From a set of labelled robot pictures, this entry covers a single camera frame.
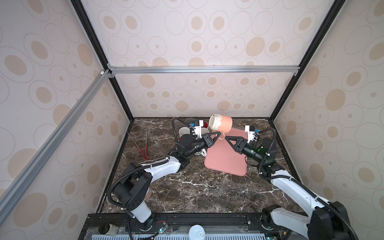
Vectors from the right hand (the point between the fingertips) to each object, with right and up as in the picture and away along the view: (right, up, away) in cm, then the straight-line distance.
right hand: (226, 140), depth 73 cm
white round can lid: (-15, -41, -6) cm, 44 cm away
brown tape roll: (-40, -29, +8) cm, 51 cm away
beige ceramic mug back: (-2, +8, -3) cm, 9 cm away
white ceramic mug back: (-10, -9, +22) cm, 26 cm away
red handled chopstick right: (-49, -7, +29) cm, 57 cm away
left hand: (-2, +3, -2) cm, 4 cm away
